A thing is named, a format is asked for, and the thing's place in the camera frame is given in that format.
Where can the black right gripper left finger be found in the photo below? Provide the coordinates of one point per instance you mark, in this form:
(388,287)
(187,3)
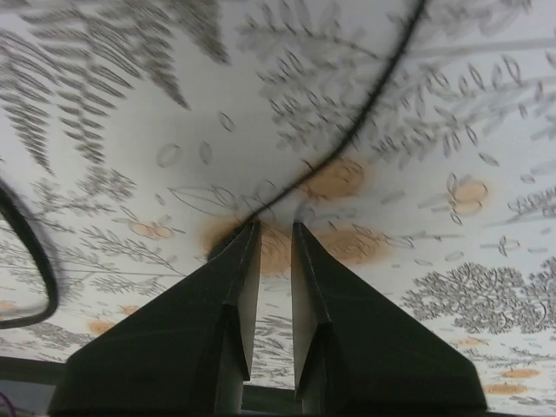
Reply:
(189,350)

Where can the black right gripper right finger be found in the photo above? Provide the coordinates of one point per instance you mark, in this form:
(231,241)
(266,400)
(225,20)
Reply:
(355,350)

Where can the floral patterned table mat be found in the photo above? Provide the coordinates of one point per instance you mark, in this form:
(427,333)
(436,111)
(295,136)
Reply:
(138,132)

